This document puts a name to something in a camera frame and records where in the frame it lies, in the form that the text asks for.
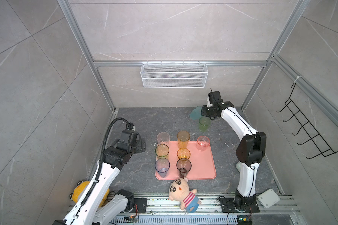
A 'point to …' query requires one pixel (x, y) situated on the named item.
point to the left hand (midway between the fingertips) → (134, 139)
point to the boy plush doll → (179, 191)
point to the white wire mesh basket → (174, 75)
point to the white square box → (268, 198)
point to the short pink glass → (203, 143)
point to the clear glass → (163, 138)
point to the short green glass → (203, 123)
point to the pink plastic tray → (203, 163)
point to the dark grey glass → (183, 166)
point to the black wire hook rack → (325, 149)
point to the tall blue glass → (162, 165)
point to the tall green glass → (162, 150)
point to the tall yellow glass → (183, 137)
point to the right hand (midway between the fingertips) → (202, 110)
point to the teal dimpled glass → (195, 114)
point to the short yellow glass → (183, 153)
